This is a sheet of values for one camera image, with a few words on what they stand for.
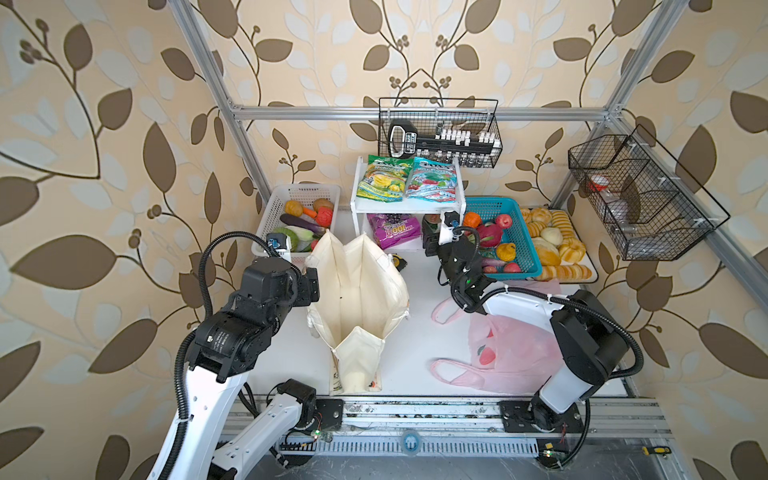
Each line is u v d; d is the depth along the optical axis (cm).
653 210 72
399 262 101
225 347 38
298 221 112
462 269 62
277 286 44
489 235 102
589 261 102
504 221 107
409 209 76
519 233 103
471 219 104
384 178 79
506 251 100
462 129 93
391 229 85
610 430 73
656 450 69
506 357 80
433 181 77
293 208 115
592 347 46
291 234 107
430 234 75
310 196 119
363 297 94
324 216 108
